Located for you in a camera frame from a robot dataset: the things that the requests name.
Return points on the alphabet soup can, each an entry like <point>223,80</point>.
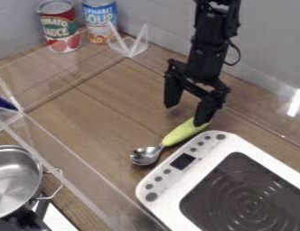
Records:
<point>100,12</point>

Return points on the tomato sauce can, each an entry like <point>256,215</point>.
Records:
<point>59,24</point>

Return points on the clear acrylic divider strip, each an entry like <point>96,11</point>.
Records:
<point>14,122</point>

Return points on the blue object at left edge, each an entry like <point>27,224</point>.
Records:
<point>7,105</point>

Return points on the clear acrylic corner bracket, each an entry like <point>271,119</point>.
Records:
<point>128,46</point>

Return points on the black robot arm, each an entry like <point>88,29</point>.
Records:
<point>216,25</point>

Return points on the stainless steel pot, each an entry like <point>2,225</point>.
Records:
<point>21,180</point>

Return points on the green handled metal spoon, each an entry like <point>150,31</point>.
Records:
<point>145,156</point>

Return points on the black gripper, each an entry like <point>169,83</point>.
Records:
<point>197,76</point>

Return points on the white and black stove top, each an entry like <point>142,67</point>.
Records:
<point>220,184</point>

